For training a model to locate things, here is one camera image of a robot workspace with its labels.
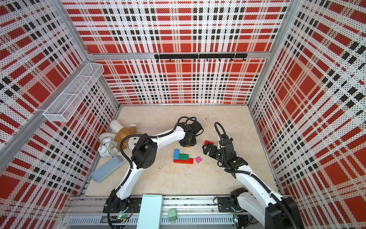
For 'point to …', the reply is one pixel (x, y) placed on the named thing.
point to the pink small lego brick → (198, 160)
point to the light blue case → (99, 173)
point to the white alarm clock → (107, 148)
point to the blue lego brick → (176, 153)
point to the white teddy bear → (119, 133)
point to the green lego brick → (183, 157)
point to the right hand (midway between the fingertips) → (210, 149)
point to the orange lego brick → (188, 147)
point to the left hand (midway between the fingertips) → (192, 143)
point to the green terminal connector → (172, 214)
